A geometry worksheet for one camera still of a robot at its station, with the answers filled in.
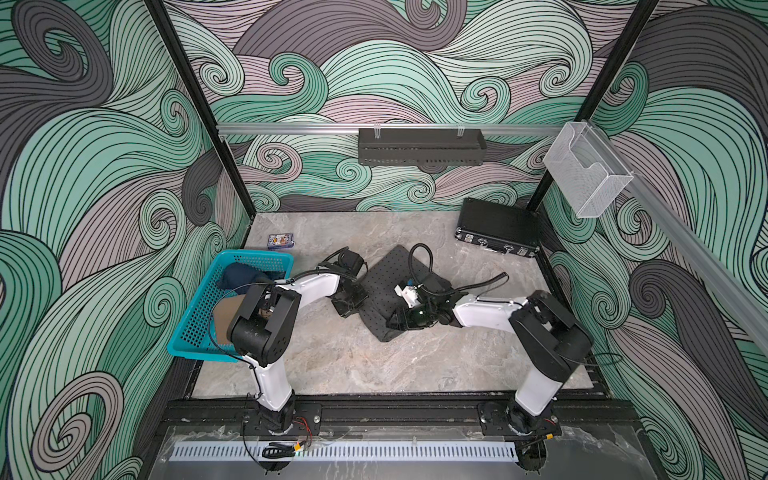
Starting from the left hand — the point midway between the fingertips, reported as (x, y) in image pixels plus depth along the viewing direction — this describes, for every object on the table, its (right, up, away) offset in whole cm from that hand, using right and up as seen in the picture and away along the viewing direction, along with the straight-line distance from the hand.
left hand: (365, 303), depth 92 cm
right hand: (+8, -6, -5) cm, 11 cm away
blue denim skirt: (-41, +9, 0) cm, 42 cm away
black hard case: (+55, +25, +23) cm, 65 cm away
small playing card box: (-33, +19, +18) cm, 42 cm away
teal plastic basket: (-48, -7, -9) cm, 50 cm away
